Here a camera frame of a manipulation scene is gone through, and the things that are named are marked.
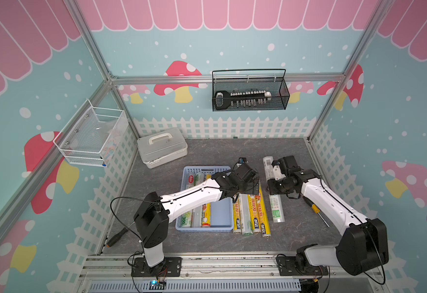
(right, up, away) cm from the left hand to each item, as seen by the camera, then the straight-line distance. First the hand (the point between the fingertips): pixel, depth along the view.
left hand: (248, 187), depth 81 cm
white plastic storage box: (-44, +19, +19) cm, 52 cm away
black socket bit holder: (-11, +42, +9) cm, 44 cm away
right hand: (+11, -1, +4) cm, 12 cm away
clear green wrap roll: (-1, -14, +4) cm, 14 cm away
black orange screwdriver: (-58, -22, -2) cm, 62 cm away
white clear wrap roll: (+12, -6, -2) cm, 13 cm away
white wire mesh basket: (-70, +23, 0) cm, 73 cm away
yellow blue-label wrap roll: (+8, -13, +4) cm, 16 cm away
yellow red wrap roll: (-5, -14, +4) cm, 15 cm away
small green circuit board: (-38, -38, -8) cm, 55 cm away
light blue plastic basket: (-13, -15, +6) cm, 21 cm away
